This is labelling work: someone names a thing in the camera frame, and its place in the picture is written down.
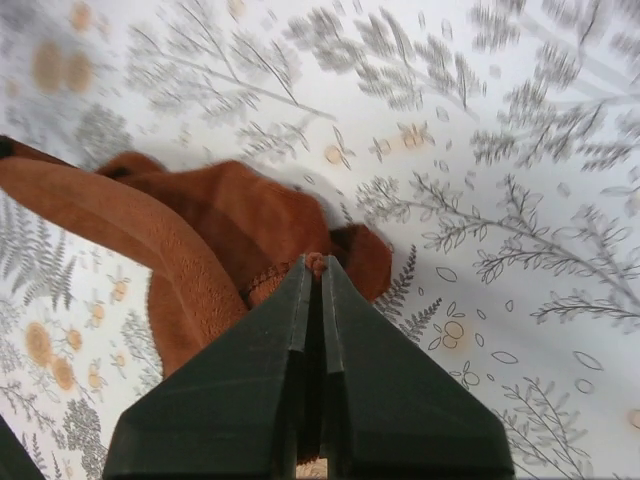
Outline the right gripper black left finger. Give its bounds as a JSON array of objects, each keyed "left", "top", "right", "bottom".
[{"left": 103, "top": 260, "right": 312, "bottom": 479}]

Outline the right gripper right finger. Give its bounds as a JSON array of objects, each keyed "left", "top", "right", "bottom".
[{"left": 322, "top": 257, "right": 514, "bottom": 479}]

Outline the brown towel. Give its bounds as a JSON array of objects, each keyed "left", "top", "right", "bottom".
[{"left": 1, "top": 137, "right": 392, "bottom": 376}]

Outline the floral table mat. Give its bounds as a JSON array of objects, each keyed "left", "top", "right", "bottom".
[{"left": 1, "top": 1, "right": 639, "bottom": 479}]

